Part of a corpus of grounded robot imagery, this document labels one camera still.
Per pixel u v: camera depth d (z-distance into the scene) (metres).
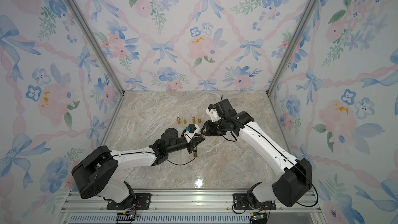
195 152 0.84
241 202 0.73
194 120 1.01
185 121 1.03
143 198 0.75
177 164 0.61
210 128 0.66
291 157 0.43
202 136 0.77
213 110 0.70
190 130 0.68
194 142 0.72
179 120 1.00
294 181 0.39
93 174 0.44
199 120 1.03
